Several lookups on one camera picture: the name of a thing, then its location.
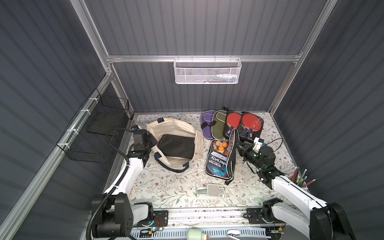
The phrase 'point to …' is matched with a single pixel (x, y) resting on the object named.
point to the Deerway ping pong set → (219, 160)
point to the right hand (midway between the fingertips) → (237, 142)
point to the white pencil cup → (300, 180)
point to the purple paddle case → (207, 116)
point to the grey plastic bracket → (211, 190)
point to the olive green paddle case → (218, 130)
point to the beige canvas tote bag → (179, 144)
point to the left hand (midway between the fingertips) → (152, 136)
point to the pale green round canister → (196, 234)
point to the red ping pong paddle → (234, 119)
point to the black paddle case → (229, 129)
